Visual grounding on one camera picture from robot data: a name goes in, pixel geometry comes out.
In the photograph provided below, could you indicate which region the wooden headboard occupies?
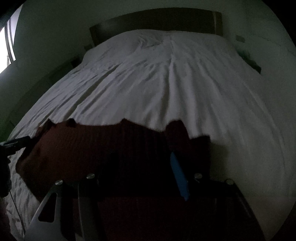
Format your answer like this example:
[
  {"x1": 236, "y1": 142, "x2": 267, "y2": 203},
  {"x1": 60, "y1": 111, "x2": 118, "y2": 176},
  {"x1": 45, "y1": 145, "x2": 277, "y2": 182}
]
[{"x1": 89, "y1": 8, "x2": 223, "y2": 48}]

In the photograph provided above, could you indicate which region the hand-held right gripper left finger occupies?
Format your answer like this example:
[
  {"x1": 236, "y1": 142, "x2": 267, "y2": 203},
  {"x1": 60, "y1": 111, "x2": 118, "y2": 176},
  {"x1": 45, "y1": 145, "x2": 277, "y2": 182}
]
[{"x1": 24, "y1": 173, "x2": 103, "y2": 241}]

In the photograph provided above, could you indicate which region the window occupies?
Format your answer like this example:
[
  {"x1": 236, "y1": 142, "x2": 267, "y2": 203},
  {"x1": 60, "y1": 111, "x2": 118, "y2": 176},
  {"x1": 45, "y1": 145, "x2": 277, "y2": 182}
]
[{"x1": 0, "y1": 5, "x2": 23, "y2": 75}]

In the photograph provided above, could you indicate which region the dark nightstand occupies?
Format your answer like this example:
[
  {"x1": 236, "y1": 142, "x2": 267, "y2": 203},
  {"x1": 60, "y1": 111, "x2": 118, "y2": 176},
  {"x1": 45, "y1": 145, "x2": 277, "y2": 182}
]
[{"x1": 240, "y1": 55, "x2": 262, "y2": 75}]

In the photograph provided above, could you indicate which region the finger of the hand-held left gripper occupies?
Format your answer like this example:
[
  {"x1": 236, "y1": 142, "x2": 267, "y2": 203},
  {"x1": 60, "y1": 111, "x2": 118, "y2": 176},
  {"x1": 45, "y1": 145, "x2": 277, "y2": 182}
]
[{"x1": 0, "y1": 136, "x2": 32, "y2": 154}]

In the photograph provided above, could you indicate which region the dark red knit sweater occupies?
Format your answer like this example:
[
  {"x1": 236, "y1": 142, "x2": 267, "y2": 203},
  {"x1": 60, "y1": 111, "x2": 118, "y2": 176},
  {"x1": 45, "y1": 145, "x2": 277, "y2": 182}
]
[{"x1": 16, "y1": 118, "x2": 234, "y2": 241}]

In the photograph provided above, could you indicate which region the bed with white duvet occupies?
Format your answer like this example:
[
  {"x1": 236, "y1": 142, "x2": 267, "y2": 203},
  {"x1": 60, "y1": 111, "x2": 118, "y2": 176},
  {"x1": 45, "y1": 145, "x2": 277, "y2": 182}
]
[{"x1": 5, "y1": 29, "x2": 296, "y2": 241}]

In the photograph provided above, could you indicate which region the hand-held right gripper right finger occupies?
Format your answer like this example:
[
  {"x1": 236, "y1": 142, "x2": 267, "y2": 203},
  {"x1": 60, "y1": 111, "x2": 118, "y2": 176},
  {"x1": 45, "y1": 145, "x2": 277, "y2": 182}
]
[{"x1": 170, "y1": 152, "x2": 266, "y2": 241}]

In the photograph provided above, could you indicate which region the thin cable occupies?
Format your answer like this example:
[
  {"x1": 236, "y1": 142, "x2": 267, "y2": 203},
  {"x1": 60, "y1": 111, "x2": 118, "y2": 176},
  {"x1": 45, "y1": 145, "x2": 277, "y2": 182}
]
[{"x1": 9, "y1": 189, "x2": 25, "y2": 235}]

